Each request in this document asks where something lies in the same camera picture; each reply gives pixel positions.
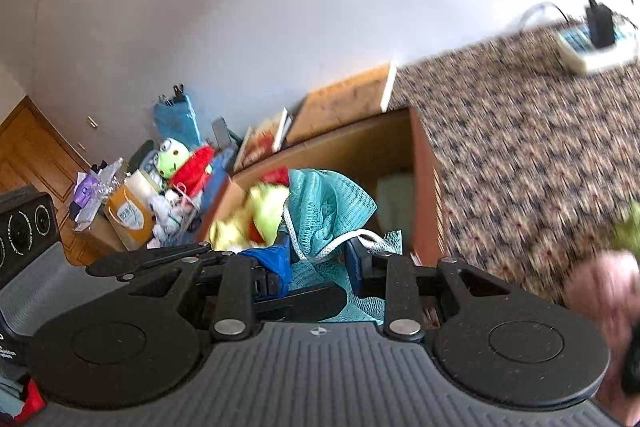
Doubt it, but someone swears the large yellow book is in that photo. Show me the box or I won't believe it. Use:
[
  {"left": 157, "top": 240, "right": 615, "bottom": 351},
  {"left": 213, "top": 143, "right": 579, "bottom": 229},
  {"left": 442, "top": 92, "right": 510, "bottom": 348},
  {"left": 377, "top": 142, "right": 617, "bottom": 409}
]
[{"left": 286, "top": 63, "right": 397, "bottom": 144}]

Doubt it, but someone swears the blue standing bag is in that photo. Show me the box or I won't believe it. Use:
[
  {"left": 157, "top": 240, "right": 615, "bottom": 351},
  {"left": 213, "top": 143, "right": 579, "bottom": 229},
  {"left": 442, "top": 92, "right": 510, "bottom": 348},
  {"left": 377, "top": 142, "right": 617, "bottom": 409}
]
[{"left": 152, "top": 83, "right": 202, "bottom": 150}]

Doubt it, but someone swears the white power strip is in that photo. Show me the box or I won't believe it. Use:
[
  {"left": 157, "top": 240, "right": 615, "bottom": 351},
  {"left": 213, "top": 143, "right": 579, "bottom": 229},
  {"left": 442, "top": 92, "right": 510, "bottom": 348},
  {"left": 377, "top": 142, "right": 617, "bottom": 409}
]
[{"left": 554, "top": 23, "right": 639, "bottom": 76}]

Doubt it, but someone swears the red cloth in box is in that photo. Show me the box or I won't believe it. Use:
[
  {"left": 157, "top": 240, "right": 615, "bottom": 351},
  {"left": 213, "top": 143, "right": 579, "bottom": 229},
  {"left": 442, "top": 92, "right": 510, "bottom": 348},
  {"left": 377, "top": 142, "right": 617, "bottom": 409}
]
[{"left": 260, "top": 167, "right": 290, "bottom": 187}]

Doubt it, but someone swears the teal mesh bag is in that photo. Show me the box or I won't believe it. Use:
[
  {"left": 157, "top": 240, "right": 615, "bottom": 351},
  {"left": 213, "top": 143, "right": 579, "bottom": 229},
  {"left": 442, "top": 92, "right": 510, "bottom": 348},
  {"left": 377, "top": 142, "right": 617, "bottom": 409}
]
[{"left": 282, "top": 169, "right": 402, "bottom": 324}]

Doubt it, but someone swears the black charger adapter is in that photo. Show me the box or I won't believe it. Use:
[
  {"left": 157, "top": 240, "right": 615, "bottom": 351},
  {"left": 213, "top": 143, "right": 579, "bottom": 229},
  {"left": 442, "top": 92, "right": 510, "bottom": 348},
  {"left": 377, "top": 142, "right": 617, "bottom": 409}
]
[{"left": 586, "top": 0, "right": 615, "bottom": 50}]

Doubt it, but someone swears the green frog plush toy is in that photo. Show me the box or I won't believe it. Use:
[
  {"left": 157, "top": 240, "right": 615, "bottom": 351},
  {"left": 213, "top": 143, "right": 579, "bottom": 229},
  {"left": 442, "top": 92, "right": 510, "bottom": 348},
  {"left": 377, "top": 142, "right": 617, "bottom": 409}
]
[{"left": 155, "top": 139, "right": 215, "bottom": 198}]

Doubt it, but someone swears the red white picture book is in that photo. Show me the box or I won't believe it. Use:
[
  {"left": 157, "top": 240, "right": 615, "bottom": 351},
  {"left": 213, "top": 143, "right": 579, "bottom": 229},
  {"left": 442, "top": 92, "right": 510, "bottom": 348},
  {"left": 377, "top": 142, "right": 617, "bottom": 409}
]
[{"left": 233, "top": 108, "right": 293, "bottom": 172}]

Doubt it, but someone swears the brown cardboard box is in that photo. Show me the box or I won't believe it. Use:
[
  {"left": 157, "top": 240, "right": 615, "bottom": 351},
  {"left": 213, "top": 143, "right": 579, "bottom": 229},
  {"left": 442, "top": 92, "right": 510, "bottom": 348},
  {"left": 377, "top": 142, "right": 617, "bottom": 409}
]
[{"left": 196, "top": 107, "right": 447, "bottom": 267}]

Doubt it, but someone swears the patterned floral bed cover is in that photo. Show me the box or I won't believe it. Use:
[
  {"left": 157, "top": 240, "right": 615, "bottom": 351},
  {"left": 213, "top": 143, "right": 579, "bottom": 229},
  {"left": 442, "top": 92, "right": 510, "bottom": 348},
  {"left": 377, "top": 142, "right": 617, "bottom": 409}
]
[{"left": 392, "top": 25, "right": 639, "bottom": 300}]

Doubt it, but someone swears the orange paper bag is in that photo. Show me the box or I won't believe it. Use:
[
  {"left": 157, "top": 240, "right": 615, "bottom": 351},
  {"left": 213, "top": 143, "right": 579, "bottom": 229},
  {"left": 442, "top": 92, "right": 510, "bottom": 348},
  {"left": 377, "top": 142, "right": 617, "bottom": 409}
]
[{"left": 105, "top": 184, "right": 153, "bottom": 251}]

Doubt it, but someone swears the yellow green plush in box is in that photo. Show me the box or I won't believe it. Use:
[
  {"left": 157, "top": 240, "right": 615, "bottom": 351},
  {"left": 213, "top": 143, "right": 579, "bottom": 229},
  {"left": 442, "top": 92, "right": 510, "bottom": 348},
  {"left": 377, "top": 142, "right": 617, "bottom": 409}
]
[{"left": 206, "top": 182, "right": 290, "bottom": 253}]

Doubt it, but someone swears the blue cloth in box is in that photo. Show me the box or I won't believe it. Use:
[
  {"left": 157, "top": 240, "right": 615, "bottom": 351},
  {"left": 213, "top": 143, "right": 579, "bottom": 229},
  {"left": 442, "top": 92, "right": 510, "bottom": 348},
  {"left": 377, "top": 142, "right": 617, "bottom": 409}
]
[{"left": 241, "top": 233, "right": 292, "bottom": 297}]

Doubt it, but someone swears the green knitted sock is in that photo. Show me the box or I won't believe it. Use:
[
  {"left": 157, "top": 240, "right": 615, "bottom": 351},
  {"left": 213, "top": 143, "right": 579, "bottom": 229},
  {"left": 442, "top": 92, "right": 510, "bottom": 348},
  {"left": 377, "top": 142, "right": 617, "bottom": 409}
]
[{"left": 613, "top": 200, "right": 640, "bottom": 257}]

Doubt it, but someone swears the pink plush bear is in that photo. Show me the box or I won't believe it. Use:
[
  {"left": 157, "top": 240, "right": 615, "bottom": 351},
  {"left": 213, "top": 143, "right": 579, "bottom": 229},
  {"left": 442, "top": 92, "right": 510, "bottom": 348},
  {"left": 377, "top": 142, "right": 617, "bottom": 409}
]
[{"left": 562, "top": 251, "right": 639, "bottom": 426}]

